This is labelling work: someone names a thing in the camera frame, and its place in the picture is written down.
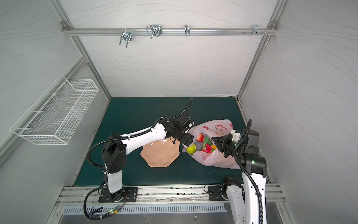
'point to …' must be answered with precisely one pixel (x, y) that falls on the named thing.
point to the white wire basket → (53, 116)
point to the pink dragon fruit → (207, 147)
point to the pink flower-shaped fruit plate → (161, 153)
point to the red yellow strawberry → (200, 137)
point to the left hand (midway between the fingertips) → (186, 139)
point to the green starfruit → (192, 149)
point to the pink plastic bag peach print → (212, 129)
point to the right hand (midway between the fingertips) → (212, 138)
